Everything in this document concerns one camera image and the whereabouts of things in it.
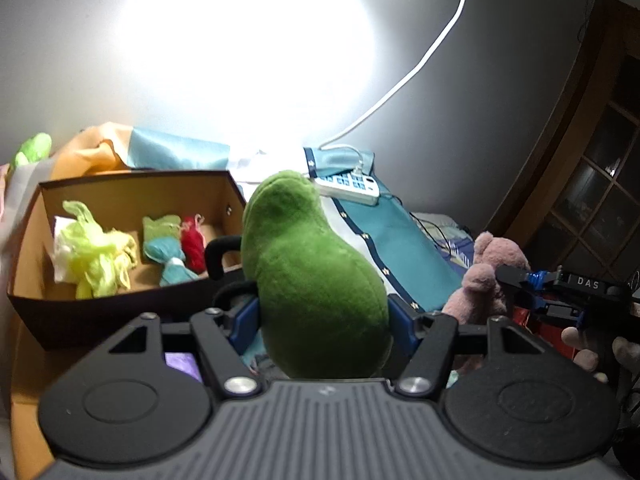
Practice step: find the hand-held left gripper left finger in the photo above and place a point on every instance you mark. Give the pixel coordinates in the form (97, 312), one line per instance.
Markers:
(245, 325)

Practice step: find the green sock bundle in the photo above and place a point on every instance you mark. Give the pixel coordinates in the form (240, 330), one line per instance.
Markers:
(157, 230)

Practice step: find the teal sock bundle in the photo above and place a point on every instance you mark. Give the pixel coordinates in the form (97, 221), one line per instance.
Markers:
(165, 250)

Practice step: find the person's right hand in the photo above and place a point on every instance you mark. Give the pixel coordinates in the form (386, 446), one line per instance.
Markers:
(574, 337)

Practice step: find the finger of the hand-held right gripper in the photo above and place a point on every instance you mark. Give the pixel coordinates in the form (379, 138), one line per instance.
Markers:
(545, 310)
(520, 276)

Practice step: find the small green plush toy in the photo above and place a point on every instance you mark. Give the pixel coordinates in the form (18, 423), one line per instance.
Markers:
(35, 147)

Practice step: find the red sock bundle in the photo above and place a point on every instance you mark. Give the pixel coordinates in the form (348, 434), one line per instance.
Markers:
(192, 247)

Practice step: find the white cloth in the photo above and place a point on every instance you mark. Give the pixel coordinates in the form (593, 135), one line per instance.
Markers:
(62, 227)

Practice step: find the purple plastic packet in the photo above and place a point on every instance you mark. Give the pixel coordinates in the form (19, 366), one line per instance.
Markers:
(182, 365)

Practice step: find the neon green cloth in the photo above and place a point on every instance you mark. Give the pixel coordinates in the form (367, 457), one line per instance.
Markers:
(95, 255)

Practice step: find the dark brown cardboard box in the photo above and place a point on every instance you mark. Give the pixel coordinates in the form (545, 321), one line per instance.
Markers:
(100, 317)

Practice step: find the wooden door with glass panes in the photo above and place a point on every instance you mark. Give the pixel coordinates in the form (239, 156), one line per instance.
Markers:
(590, 175)

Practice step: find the large green plush toy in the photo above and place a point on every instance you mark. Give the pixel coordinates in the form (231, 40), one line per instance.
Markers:
(310, 280)

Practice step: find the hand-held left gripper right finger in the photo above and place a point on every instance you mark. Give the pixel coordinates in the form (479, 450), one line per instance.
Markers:
(405, 325)

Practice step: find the red object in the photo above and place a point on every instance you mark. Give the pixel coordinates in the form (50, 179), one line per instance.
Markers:
(545, 332)

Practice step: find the pink plush bear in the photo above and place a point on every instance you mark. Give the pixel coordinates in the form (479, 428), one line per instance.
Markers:
(475, 290)

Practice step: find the white power strip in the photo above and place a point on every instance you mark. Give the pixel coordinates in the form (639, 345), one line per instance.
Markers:
(350, 190)

